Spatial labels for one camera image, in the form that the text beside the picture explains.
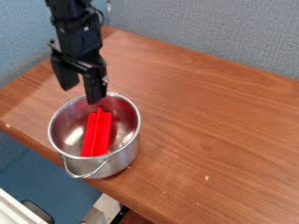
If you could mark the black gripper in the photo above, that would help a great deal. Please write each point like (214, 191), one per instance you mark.
(75, 55)

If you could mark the metal pot with handles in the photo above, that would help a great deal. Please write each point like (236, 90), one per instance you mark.
(66, 134)

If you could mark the red block object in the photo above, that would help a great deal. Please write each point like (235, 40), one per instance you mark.
(96, 135)

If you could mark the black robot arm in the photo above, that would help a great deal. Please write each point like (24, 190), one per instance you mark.
(74, 8)

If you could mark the white device under table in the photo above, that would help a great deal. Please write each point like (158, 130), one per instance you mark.
(21, 212)

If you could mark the white table bracket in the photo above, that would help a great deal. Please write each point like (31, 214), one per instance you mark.
(106, 212)

